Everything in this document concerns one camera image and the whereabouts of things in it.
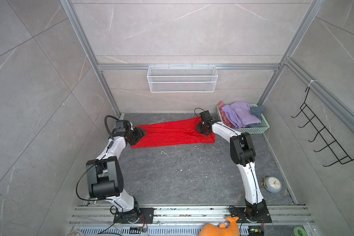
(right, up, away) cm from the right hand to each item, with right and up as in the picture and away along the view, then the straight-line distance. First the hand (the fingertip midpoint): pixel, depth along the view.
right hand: (197, 128), depth 108 cm
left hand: (-37, -2, -17) cm, 40 cm away
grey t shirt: (+45, +13, -2) cm, 46 cm away
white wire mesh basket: (-24, +34, -7) cm, 43 cm away
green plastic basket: (+17, +13, +3) cm, 21 cm away
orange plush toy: (+11, -46, -43) cm, 64 cm away
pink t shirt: (+20, +5, -3) cm, 21 cm away
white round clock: (+39, -31, -28) cm, 57 cm away
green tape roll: (+45, -50, -39) cm, 77 cm away
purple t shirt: (+32, +9, -1) cm, 33 cm away
